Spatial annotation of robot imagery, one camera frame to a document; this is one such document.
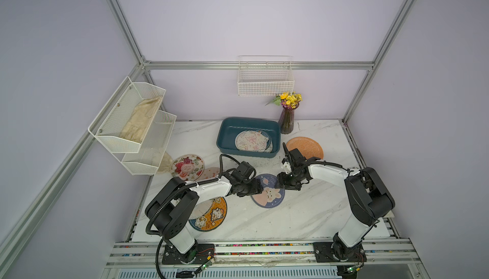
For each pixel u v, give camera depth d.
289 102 0.97
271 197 0.89
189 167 0.99
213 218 0.83
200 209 0.86
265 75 0.95
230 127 1.15
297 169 0.74
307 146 1.08
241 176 0.71
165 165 0.99
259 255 0.75
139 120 0.79
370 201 0.47
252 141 1.08
